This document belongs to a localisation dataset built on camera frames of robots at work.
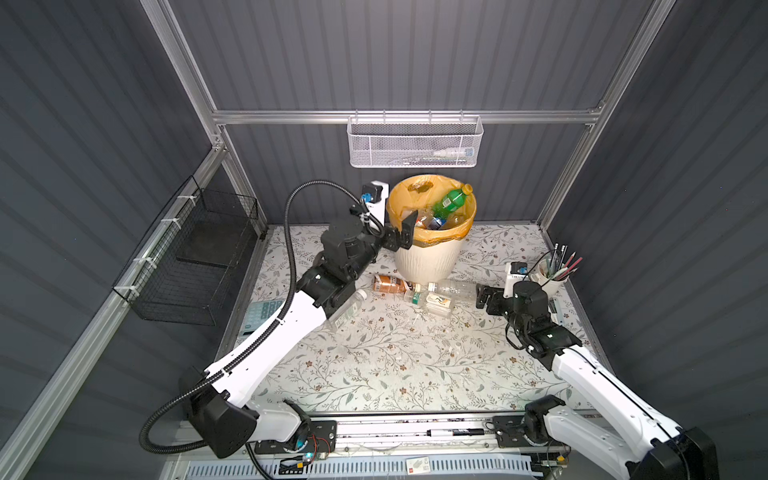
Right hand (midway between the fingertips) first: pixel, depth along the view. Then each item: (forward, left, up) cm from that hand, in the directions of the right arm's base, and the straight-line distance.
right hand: (497, 288), depth 82 cm
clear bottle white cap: (0, +43, -12) cm, 45 cm away
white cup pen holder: (+9, -21, -8) cm, 24 cm away
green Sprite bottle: (+25, +10, +10) cm, 29 cm away
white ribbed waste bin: (+12, +17, +1) cm, 21 cm away
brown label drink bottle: (+9, +30, -11) cm, 33 cm away
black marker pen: (-32, +14, -16) cm, 38 cm away
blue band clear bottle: (+27, +14, 0) cm, 30 cm away
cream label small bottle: (+1, +15, -11) cm, 19 cm away
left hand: (+5, +27, +27) cm, 39 cm away
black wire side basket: (-2, +80, +13) cm, 81 cm away
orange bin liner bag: (+34, +19, +7) cm, 40 cm away
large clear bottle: (+13, +6, -20) cm, 25 cm away
